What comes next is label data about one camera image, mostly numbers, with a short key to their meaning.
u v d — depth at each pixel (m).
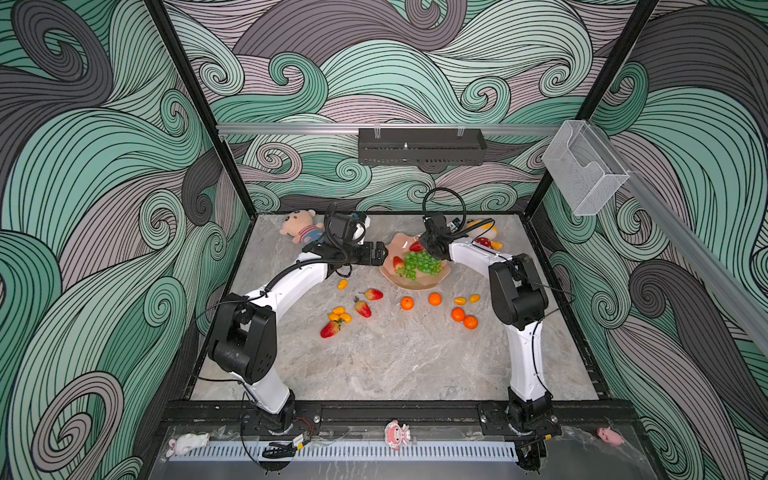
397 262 1.02
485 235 1.07
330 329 0.88
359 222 0.71
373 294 0.95
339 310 0.92
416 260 1.01
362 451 0.70
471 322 0.88
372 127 0.93
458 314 0.90
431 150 0.95
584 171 0.82
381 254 0.78
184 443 0.68
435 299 0.93
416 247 1.03
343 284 0.98
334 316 0.90
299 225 1.07
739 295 0.52
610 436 0.69
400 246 1.07
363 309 0.92
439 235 0.81
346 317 0.90
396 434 0.68
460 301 0.95
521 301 0.57
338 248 0.66
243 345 0.45
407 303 0.92
